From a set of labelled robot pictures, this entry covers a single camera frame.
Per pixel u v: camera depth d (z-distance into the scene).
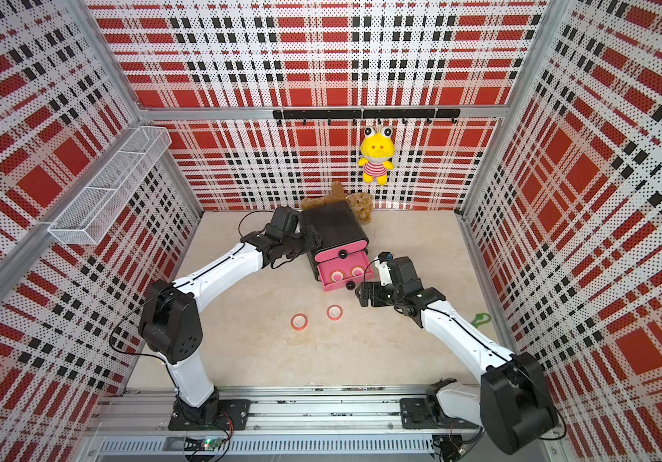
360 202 1.11
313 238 0.81
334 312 0.93
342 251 0.89
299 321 0.91
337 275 0.93
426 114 0.89
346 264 0.93
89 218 0.69
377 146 0.92
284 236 0.69
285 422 0.73
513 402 0.40
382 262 0.76
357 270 0.95
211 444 0.69
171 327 0.47
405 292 0.64
